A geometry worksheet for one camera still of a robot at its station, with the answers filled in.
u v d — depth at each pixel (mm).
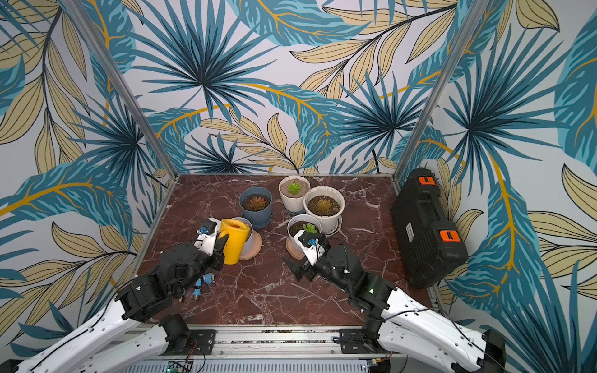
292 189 987
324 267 579
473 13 689
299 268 595
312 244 555
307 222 916
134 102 902
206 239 558
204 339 738
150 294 483
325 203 949
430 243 719
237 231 711
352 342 728
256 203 950
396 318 465
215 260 604
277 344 748
